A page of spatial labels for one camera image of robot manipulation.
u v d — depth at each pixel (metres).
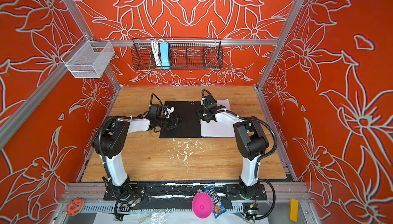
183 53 0.98
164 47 0.89
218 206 0.68
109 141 0.50
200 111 0.86
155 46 0.87
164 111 0.88
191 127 0.95
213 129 0.96
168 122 0.86
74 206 0.68
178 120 0.85
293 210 0.69
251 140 0.50
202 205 0.65
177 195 0.73
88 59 0.92
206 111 0.74
